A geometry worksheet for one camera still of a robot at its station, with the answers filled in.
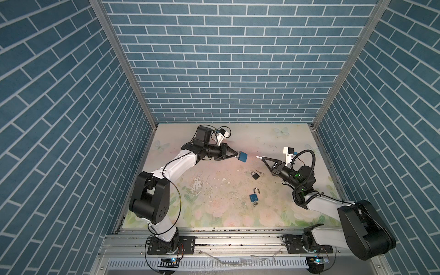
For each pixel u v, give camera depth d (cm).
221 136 80
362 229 43
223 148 74
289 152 75
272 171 73
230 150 79
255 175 96
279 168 71
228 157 77
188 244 74
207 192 90
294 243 74
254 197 87
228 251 73
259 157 79
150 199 46
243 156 82
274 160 76
